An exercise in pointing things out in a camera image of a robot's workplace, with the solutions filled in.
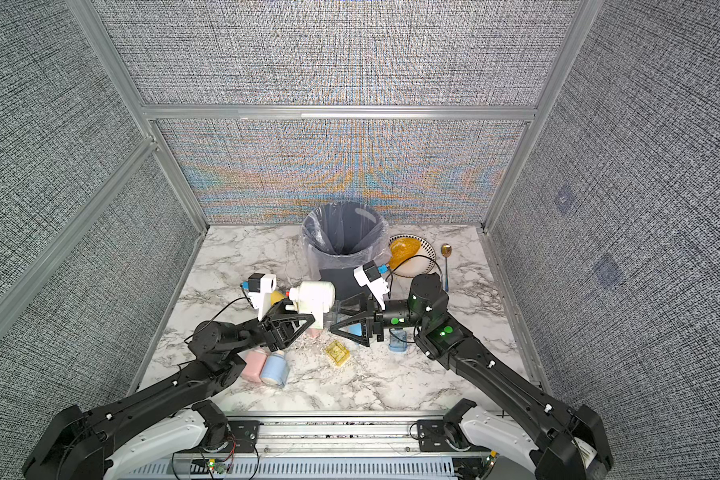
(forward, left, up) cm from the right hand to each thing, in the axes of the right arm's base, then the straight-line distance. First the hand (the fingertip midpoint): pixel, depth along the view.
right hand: (336, 316), depth 59 cm
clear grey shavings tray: (-2, 0, +3) cm, 3 cm away
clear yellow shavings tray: (+4, +2, -33) cm, 33 cm away
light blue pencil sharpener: (-3, +17, -24) cm, 29 cm away
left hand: (-1, +3, +2) cm, 4 cm away
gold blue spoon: (+41, -37, -32) cm, 64 cm away
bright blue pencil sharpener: (-4, -4, +2) cm, 6 cm away
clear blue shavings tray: (+6, -15, -32) cm, 36 cm away
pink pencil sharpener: (-4, +4, +2) cm, 6 cm away
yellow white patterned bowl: (+37, -22, -28) cm, 51 cm away
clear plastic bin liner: (+36, 0, -17) cm, 40 cm away
